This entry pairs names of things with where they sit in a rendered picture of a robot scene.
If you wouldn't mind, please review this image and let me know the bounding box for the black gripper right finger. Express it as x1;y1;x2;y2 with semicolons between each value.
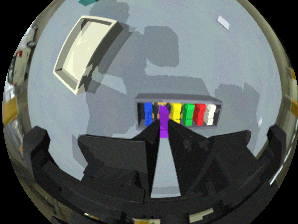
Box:
168;119;251;196

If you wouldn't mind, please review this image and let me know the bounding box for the teal cube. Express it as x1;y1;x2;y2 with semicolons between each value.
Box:
78;0;98;6

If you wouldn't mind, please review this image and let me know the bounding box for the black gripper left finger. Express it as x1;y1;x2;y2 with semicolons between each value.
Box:
77;119;160;197

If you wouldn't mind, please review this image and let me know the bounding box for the yellow fuse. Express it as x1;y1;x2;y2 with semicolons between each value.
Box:
170;103;182;124

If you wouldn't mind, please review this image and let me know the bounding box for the violet fuse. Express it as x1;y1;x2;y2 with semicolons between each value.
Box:
160;103;169;137

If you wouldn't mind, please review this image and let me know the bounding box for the cream shallow tray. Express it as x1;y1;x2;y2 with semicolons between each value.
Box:
53;15;124;95

